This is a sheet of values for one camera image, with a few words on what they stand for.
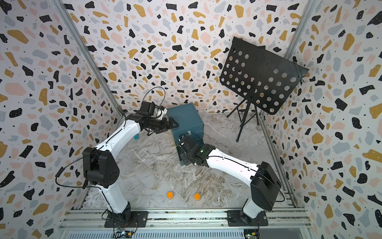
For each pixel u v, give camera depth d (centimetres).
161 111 77
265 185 43
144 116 70
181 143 60
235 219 73
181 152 94
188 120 86
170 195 80
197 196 79
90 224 75
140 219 73
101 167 47
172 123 80
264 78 74
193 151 61
